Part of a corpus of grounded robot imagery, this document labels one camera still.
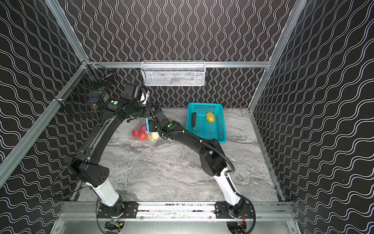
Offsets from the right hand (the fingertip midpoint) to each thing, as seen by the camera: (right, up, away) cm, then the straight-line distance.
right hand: (152, 124), depth 90 cm
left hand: (+4, +7, -13) cm, 15 cm away
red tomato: (-12, -6, +8) cm, 16 cm away
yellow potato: (-2, -8, +2) cm, 8 cm away
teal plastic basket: (+34, -4, +20) cm, 40 cm away
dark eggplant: (+27, +4, +21) cm, 34 cm away
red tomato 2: (-4, -3, -6) cm, 8 cm away
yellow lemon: (+39, +5, +20) cm, 44 cm away
